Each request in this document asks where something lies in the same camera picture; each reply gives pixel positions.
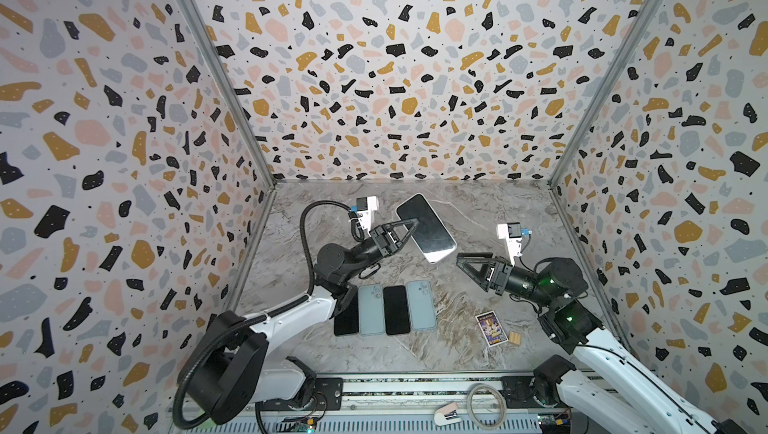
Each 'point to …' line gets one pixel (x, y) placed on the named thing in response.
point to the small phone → (396, 308)
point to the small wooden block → (514, 338)
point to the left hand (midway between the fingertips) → (418, 224)
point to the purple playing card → (491, 328)
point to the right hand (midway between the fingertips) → (458, 263)
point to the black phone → (429, 233)
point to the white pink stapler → (447, 415)
